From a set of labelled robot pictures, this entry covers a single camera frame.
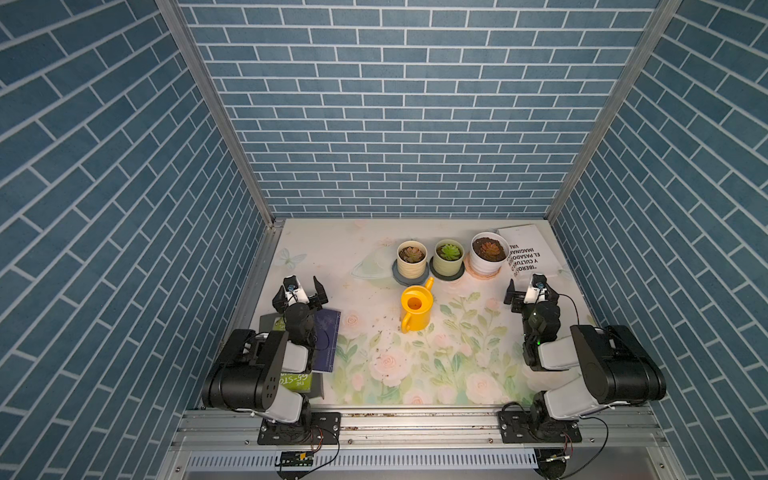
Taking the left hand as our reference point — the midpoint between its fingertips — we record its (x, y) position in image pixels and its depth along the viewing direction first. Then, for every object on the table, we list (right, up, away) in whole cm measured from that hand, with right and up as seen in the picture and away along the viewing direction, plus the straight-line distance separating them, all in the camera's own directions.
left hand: (307, 280), depth 88 cm
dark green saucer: (+43, -1, +14) cm, 46 cm away
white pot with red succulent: (+57, +8, +11) cm, 59 cm away
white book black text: (+74, +7, +17) cm, 76 cm away
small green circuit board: (+3, -41, -16) cm, 44 cm away
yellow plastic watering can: (+32, -6, -3) cm, 33 cm away
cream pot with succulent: (+32, +6, +11) cm, 34 cm away
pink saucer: (+55, 0, +14) cm, 57 cm away
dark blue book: (+7, -14, -3) cm, 16 cm away
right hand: (+68, -1, +2) cm, 68 cm away
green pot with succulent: (+44, +6, +12) cm, 46 cm away
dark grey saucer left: (+31, -2, +12) cm, 34 cm away
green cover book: (0, -24, -13) cm, 27 cm away
